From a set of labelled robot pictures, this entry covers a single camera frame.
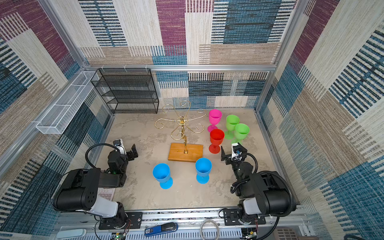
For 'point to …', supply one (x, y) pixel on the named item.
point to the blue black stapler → (161, 229)
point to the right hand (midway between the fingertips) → (230, 145)
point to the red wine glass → (217, 137)
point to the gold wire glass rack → (170, 117)
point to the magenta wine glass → (215, 116)
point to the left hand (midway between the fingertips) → (126, 144)
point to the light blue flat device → (71, 233)
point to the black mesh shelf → (127, 90)
